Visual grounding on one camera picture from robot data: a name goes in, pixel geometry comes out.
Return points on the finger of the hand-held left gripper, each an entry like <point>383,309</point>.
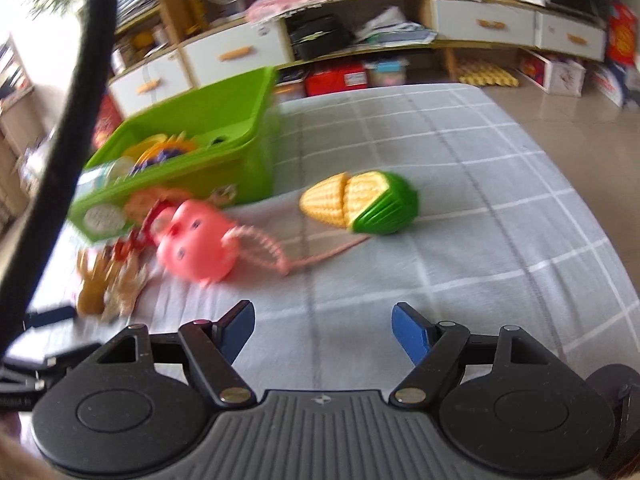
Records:
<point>50,316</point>
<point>55,360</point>

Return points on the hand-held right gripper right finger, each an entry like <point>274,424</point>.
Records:
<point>410,332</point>

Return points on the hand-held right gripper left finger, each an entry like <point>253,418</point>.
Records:
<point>237,330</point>

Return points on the yellow green toy corn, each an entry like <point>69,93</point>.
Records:
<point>370,200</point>

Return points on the clear cotton swab jar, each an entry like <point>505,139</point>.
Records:
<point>105,175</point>

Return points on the purple toy grapes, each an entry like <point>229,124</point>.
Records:
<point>165,155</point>

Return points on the yellow toy pot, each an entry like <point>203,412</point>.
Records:
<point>145,147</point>

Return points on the green plastic box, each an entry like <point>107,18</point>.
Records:
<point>225,125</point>

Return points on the brown rubber toy hand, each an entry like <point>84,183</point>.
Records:
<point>95,290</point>

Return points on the white toy starfish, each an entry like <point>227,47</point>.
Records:
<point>130,290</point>

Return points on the pink pig toy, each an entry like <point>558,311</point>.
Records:
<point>195,245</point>

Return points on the red toy crab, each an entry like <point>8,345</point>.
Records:
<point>127,247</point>

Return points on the grey checked tablecloth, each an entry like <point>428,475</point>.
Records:
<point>450,160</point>

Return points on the wooden bookshelf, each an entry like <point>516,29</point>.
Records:
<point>20,125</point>

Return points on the red printed storage bucket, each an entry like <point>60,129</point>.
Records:
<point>107,120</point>

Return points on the small clear box blue lid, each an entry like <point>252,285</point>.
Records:
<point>387,74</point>

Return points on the red flat box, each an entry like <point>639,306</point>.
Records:
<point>335,80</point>

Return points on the yellow egg carton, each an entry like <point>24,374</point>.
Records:
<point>487,74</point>

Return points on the white colourful toy box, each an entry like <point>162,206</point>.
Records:
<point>550,72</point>

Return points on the pile of papers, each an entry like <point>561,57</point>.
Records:
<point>395,27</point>

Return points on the black case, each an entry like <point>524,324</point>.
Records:
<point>320,35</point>

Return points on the red white box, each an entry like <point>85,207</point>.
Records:
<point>615,82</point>

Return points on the red printed box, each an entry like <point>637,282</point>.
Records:
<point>625,32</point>

